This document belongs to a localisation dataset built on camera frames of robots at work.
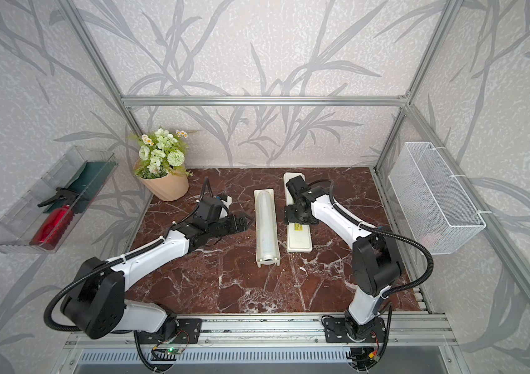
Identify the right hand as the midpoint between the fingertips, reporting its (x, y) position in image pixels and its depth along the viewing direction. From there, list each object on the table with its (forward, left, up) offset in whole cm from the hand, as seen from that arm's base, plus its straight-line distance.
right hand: (294, 217), depth 90 cm
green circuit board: (-41, +39, -9) cm, 57 cm away
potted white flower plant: (+15, +51, +14) cm, 55 cm away
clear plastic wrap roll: (-2, +11, -4) cm, 11 cm away
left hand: (-4, +18, +3) cm, 19 cm away
